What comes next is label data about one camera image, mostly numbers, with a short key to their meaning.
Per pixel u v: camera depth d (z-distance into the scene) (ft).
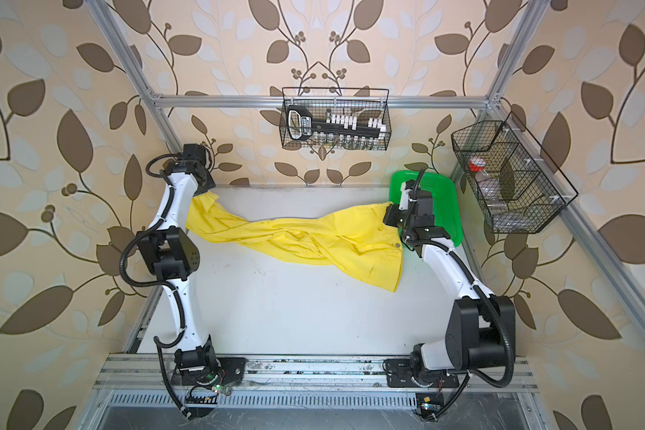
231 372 2.43
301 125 2.78
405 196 2.52
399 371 2.41
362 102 2.98
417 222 2.13
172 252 1.91
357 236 3.23
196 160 2.47
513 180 2.70
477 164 2.64
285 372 2.48
